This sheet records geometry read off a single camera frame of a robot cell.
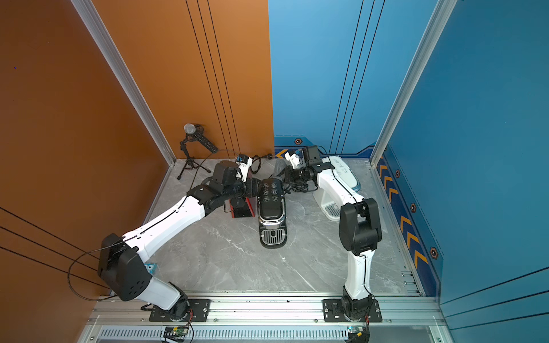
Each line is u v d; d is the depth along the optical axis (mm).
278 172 868
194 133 999
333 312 724
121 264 415
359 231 514
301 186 1060
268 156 1200
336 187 597
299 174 792
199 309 739
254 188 710
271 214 727
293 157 849
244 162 708
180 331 712
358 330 723
